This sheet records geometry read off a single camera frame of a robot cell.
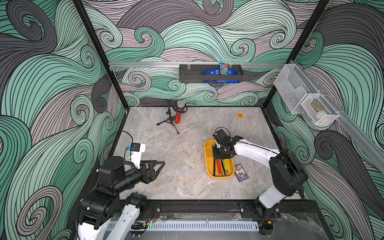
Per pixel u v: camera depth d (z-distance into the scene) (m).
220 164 0.88
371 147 0.51
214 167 0.86
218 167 0.84
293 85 0.78
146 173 0.50
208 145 0.94
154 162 0.52
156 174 0.53
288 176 0.44
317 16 0.74
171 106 0.93
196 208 0.74
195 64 0.92
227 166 0.88
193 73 0.95
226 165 0.88
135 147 0.52
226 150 0.65
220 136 0.72
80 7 0.71
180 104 0.90
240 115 1.15
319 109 0.66
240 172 0.84
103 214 0.38
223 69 0.90
